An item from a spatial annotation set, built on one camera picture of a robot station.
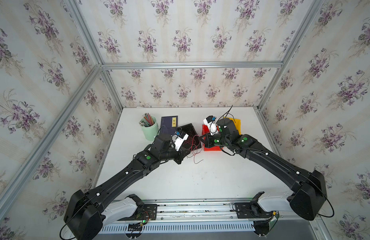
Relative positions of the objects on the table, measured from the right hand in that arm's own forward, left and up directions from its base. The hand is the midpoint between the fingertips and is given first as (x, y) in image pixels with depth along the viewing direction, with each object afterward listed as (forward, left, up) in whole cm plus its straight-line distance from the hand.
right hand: (200, 138), depth 76 cm
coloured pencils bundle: (+19, +34, -8) cm, 39 cm away
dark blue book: (+25, +21, -21) cm, 39 cm away
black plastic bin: (+20, +6, -19) cm, 28 cm away
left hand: (-7, +5, -2) cm, 9 cm away
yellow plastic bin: (+22, -28, -15) cm, 39 cm away
